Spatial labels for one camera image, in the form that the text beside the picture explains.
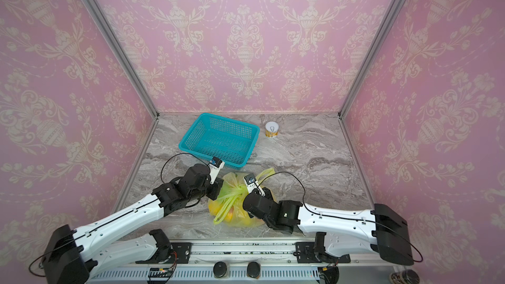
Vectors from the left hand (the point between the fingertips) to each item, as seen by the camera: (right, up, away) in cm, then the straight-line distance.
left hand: (223, 182), depth 79 cm
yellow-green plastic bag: (+2, -8, -3) cm, 9 cm away
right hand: (+11, -4, -3) cm, 12 cm away
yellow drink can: (+22, +22, +27) cm, 41 cm away
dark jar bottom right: (+60, -25, -18) cm, 68 cm away
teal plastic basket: (-13, +18, +32) cm, 39 cm away
